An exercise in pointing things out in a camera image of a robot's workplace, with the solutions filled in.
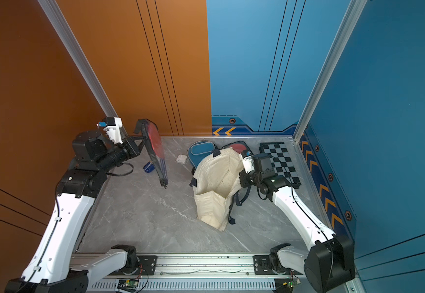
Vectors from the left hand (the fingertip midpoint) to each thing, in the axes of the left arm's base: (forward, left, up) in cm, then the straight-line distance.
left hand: (147, 135), depth 65 cm
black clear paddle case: (+30, -38, -39) cm, 63 cm away
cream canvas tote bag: (+4, -24, -37) cm, 45 cm away
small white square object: (+21, -3, -40) cm, 45 cm away
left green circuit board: (-40, +9, -42) cm, 59 cm away
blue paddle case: (+24, -13, -36) cm, 45 cm away
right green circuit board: (-39, -56, -39) cm, 79 cm away
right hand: (0, -36, -24) cm, 43 cm away
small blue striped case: (+13, +14, -38) cm, 42 cm away
